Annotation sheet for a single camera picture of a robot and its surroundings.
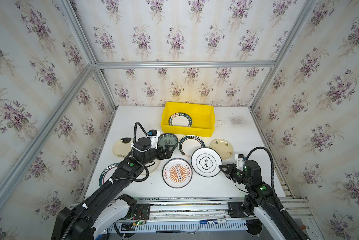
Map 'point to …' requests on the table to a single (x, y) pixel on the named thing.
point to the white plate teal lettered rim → (180, 119)
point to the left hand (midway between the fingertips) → (168, 145)
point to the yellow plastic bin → (203, 118)
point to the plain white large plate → (155, 171)
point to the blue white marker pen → (213, 221)
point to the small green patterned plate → (168, 139)
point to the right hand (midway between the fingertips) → (217, 168)
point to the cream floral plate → (223, 147)
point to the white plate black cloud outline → (205, 162)
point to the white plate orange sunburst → (177, 173)
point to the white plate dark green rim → (187, 144)
